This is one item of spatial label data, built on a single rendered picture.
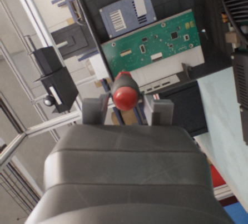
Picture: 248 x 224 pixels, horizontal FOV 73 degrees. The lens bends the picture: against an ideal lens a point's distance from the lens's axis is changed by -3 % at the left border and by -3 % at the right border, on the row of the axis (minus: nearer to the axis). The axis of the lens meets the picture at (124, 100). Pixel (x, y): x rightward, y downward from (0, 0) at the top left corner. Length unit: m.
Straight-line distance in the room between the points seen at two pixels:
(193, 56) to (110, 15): 0.16
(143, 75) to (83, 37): 1.86
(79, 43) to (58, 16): 2.48
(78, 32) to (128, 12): 1.86
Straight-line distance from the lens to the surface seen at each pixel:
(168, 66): 0.32
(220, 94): 0.44
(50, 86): 0.72
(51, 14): 4.63
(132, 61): 0.30
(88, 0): 0.33
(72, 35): 2.16
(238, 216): 1.79
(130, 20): 0.31
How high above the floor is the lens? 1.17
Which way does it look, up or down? 6 degrees up
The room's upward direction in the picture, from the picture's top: 110 degrees counter-clockwise
